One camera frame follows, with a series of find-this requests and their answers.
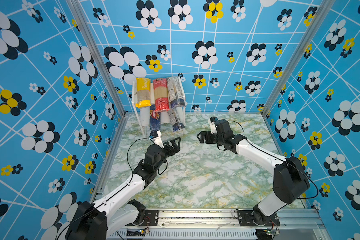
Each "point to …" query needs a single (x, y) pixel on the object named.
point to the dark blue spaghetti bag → (155, 118)
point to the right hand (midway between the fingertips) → (204, 135)
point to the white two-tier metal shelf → (142, 114)
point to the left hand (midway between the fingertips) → (176, 140)
